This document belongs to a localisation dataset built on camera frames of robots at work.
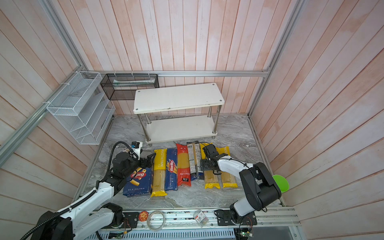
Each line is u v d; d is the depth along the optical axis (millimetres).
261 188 463
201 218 721
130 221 734
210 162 681
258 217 756
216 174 743
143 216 746
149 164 748
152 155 758
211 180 837
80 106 726
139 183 797
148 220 761
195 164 905
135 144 703
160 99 818
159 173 864
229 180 853
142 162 734
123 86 1034
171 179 837
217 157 683
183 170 880
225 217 730
